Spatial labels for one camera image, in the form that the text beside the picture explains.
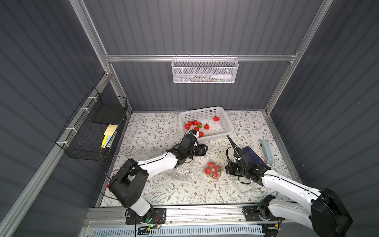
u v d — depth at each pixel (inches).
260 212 26.3
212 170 34.9
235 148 30.4
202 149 29.8
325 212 16.1
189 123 43.5
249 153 37.7
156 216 28.6
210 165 34.8
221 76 35.8
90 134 28.4
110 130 29.0
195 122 43.5
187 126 43.8
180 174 34.7
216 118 44.0
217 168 34.2
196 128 41.7
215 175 33.3
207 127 42.2
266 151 36.2
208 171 34.3
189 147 27.2
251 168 25.3
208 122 44.5
